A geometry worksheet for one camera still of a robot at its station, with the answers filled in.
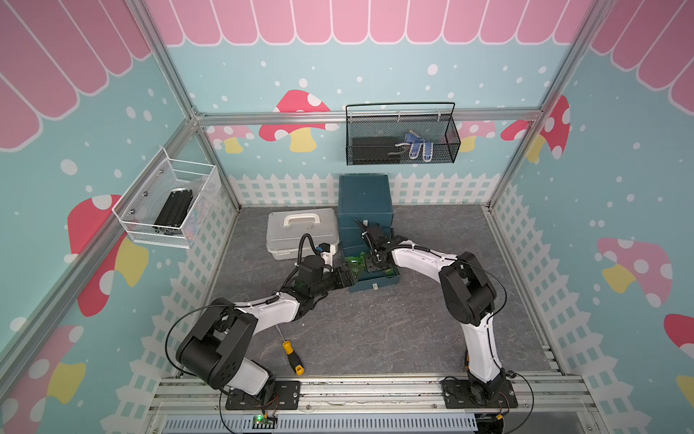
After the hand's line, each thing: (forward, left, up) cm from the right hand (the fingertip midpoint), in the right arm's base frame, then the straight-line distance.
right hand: (373, 263), depth 100 cm
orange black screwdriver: (-37, -21, +13) cm, 44 cm away
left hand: (-9, +7, +8) cm, 14 cm away
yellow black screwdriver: (-33, +25, -1) cm, 41 cm away
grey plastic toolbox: (+9, +32, +10) cm, 34 cm away
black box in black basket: (+23, -1, +32) cm, 40 cm away
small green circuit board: (-48, +32, -4) cm, 58 cm away
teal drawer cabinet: (+14, +1, +19) cm, 24 cm away
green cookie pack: (0, +6, 0) cm, 6 cm away
